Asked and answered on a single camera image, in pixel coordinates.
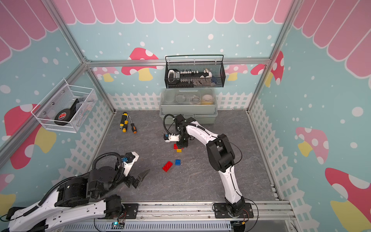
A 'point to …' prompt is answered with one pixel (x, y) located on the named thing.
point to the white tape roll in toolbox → (207, 98)
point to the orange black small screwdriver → (133, 127)
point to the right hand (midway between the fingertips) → (181, 143)
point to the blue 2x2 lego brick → (178, 162)
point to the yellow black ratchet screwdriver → (124, 122)
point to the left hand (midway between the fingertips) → (141, 166)
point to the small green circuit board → (117, 225)
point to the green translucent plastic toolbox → (199, 103)
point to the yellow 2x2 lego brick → (179, 150)
